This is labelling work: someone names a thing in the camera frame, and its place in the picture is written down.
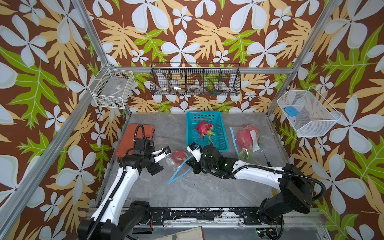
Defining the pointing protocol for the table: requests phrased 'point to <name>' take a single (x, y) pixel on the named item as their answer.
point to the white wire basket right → (316, 116)
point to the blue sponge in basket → (291, 111)
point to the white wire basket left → (113, 88)
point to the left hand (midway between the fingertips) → (156, 156)
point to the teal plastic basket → (215, 118)
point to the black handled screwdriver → (268, 162)
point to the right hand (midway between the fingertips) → (185, 161)
